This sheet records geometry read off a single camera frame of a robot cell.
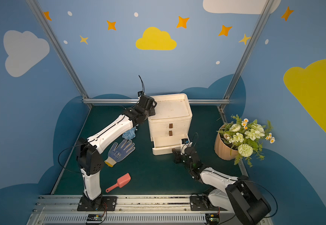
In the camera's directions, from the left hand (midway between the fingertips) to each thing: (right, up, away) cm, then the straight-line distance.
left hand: (150, 106), depth 86 cm
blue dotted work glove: (-23, -32, +7) cm, 40 cm away
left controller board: (-27, -60, -14) cm, 68 cm away
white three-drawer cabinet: (+14, -11, -2) cm, 17 cm away
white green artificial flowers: (+49, -18, -19) cm, 55 cm away
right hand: (+16, -28, +2) cm, 32 cm away
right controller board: (+34, -61, -13) cm, 71 cm away
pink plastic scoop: (-17, -45, -6) cm, 49 cm away
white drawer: (+9, -26, +9) cm, 29 cm away
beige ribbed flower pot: (+44, -27, -3) cm, 52 cm away
